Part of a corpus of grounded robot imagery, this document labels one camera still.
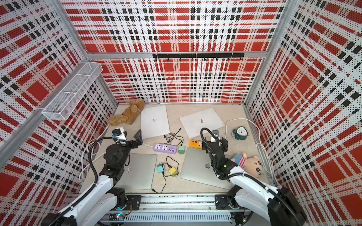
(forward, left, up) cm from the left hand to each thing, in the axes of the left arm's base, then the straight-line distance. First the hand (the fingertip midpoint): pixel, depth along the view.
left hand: (136, 130), depth 81 cm
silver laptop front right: (-14, -35, -20) cm, 43 cm away
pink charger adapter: (+7, -17, -17) cm, 26 cm away
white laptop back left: (+22, -3, -20) cm, 30 cm away
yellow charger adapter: (-17, -20, -18) cm, 32 cm away
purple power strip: (-3, -14, -17) cm, 22 cm away
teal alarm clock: (+8, -67, -17) cm, 70 cm away
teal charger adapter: (-16, -13, -18) cm, 27 cm away
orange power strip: (0, -35, -17) cm, 39 cm away
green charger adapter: (-3, -25, -19) cm, 32 cm away
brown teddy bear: (+18, +15, -11) cm, 26 cm away
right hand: (-2, -46, -5) cm, 47 cm away
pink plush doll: (-16, -67, -12) cm, 70 cm away
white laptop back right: (+19, -34, -20) cm, 43 cm away
